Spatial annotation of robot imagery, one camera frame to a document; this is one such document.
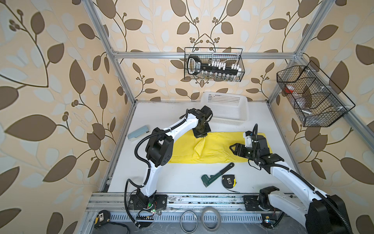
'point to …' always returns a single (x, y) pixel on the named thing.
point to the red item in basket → (288, 90)
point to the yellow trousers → (214, 148)
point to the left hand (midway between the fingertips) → (206, 133)
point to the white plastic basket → (228, 109)
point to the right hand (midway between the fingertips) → (234, 148)
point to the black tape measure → (228, 181)
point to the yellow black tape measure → (102, 218)
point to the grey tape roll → (211, 208)
